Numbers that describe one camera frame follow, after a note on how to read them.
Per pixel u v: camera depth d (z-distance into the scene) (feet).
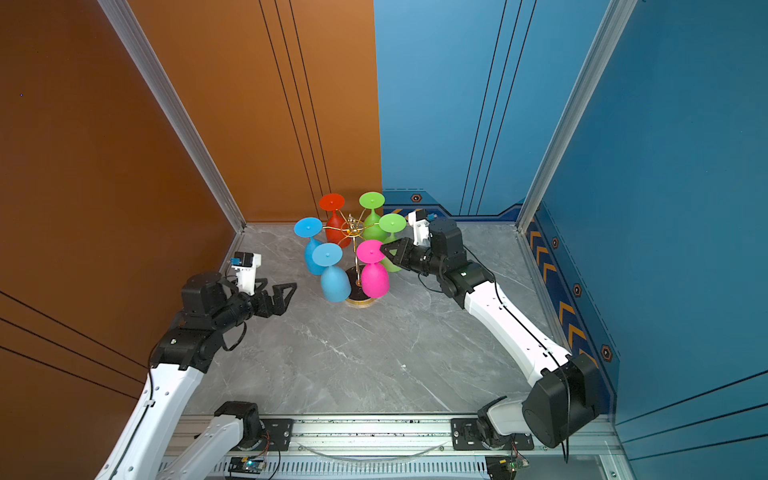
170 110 2.80
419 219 2.21
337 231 2.79
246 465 2.32
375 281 2.55
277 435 2.43
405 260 2.12
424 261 2.07
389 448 2.40
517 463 2.27
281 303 2.14
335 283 2.56
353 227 2.59
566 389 1.28
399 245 2.19
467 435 2.38
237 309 1.96
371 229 2.94
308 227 2.59
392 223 2.61
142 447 1.31
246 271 2.04
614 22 2.31
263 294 2.03
